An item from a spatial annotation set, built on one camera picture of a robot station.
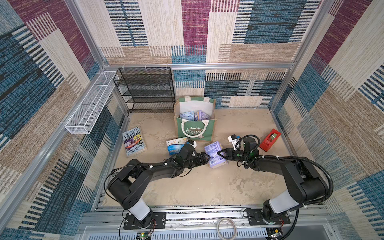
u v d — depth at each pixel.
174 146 0.90
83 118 0.71
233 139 0.85
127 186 0.46
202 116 0.97
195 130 0.94
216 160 0.85
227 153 0.82
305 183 0.46
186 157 0.71
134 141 1.00
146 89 1.09
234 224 0.74
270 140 0.97
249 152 0.73
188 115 1.02
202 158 0.79
